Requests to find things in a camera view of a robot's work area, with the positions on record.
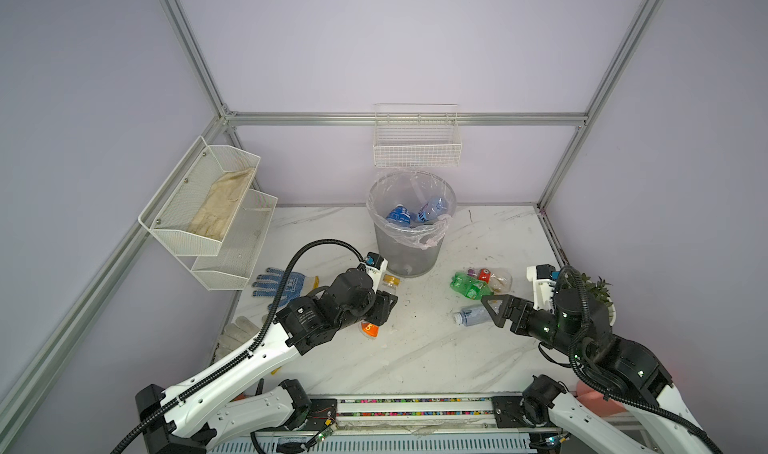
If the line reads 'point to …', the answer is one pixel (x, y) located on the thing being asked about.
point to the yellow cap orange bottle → (389, 282)
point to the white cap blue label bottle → (399, 216)
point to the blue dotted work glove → (271, 284)
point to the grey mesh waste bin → (404, 260)
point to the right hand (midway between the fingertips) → (491, 301)
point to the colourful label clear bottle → (433, 208)
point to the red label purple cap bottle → (500, 281)
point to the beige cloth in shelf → (217, 209)
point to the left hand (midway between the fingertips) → (385, 299)
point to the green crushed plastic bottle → (473, 287)
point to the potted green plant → (600, 289)
